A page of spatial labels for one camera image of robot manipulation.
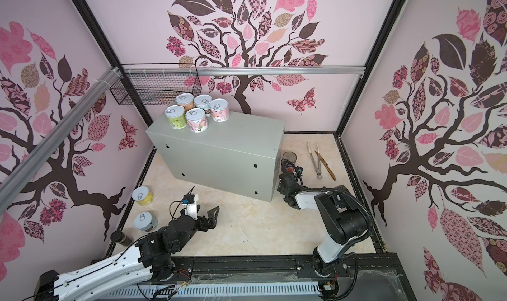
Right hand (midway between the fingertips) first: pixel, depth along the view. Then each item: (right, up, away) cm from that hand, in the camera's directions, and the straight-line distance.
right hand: (291, 182), depth 98 cm
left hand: (-36, -8, -19) cm, 42 cm away
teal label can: (-65, -14, -16) cm, 68 cm away
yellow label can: (-70, -5, -10) cm, 71 cm away
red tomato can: (-1, +14, -1) cm, 14 cm away
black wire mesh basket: (-68, +49, -3) cm, 84 cm away
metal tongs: (+15, +6, +5) cm, 17 cm away
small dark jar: (-69, -18, -24) cm, 76 cm away
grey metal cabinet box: (-23, +15, -30) cm, 41 cm away
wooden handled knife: (+21, +8, +9) cm, 24 cm away
